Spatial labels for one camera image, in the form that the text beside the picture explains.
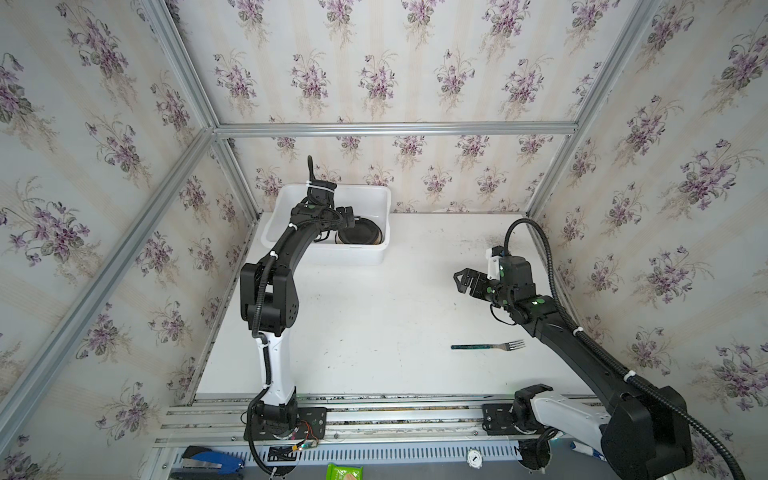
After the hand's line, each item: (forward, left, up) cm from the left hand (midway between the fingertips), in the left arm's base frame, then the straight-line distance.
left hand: (338, 216), depth 96 cm
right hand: (-24, -38, -1) cm, 45 cm away
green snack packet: (-66, -6, -16) cm, 68 cm away
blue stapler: (-63, +27, -16) cm, 70 cm away
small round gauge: (-63, -37, -17) cm, 75 cm away
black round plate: (+3, -8, -12) cm, 14 cm away
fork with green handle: (-37, -53, -16) cm, 66 cm away
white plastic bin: (+16, -3, -8) cm, 18 cm away
